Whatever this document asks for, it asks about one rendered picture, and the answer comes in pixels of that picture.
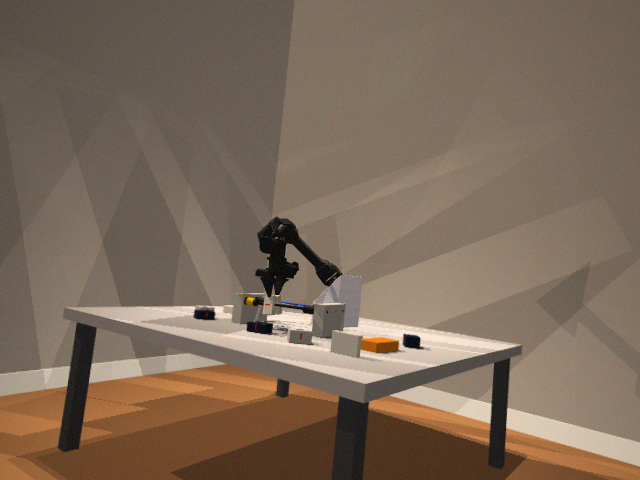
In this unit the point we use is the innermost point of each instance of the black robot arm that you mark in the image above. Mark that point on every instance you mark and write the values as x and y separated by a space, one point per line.
288 233

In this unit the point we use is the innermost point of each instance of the orange rectangular block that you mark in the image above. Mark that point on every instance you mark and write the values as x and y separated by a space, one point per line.
379 344

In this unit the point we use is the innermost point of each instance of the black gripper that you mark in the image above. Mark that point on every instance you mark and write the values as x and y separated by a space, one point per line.
268 275

